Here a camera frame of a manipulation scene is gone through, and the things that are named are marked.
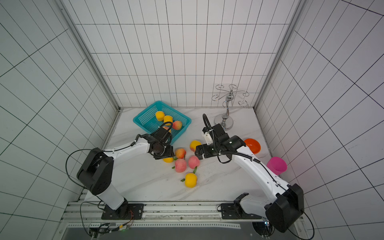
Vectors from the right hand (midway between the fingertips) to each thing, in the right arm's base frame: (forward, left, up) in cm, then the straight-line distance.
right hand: (202, 148), depth 78 cm
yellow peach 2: (-3, +20, -11) cm, 23 cm away
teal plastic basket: (+29, +42, -12) cm, 52 cm away
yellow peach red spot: (+29, +26, -11) cm, 40 cm away
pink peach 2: (-3, +5, -10) cm, 12 cm away
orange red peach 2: (+2, +13, -11) cm, 17 cm away
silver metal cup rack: (+31, -16, -12) cm, 37 cm away
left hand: (-1, +21, -12) cm, 24 cm away
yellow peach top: (+9, +6, -11) cm, 15 cm away
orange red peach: (+22, +18, -9) cm, 30 cm away
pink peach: (-6, +12, -10) cm, 17 cm away
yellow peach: (+32, +32, -11) cm, 47 cm away
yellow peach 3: (-13, +6, -11) cm, 18 cm away
